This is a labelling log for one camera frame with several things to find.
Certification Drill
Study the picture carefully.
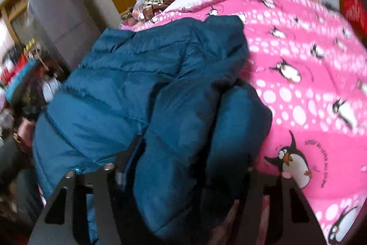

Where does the blue quilted down jacket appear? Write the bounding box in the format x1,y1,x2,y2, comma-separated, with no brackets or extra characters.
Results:
32,16,272,244

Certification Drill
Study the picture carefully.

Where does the pile of colourful clutter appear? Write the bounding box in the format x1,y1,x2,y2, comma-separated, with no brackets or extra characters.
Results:
1,39,70,134

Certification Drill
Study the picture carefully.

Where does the red gift bag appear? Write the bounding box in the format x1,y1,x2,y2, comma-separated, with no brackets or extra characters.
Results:
342,0,366,38

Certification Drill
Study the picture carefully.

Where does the pink penguin pattern bedspread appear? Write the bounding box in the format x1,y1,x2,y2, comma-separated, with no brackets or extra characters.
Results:
120,0,366,244

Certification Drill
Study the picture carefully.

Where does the clear plastic bag of items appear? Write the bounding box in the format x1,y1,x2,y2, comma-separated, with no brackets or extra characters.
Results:
132,0,151,22

